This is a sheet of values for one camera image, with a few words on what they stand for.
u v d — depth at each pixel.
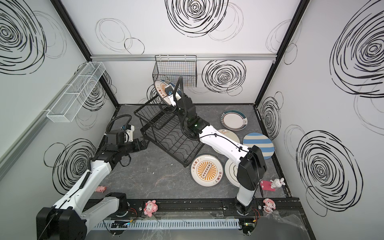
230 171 0.86
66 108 0.72
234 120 1.12
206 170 0.87
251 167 0.43
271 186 0.78
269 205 0.72
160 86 0.79
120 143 0.63
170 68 0.96
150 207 0.71
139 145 0.72
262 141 1.01
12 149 0.53
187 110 0.52
